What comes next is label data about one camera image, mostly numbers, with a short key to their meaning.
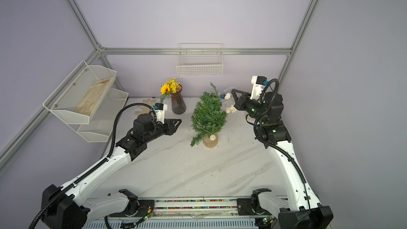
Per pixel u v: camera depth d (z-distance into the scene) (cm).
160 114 68
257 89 57
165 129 67
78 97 79
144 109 113
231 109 68
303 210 37
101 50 91
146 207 73
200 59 95
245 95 59
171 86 93
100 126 90
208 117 73
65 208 37
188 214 73
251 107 58
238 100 62
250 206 73
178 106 106
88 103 77
